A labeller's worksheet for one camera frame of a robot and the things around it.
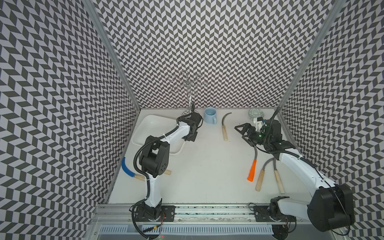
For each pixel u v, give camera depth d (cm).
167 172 85
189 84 105
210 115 106
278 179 84
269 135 62
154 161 51
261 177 84
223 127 107
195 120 75
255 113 112
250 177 86
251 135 71
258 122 75
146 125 101
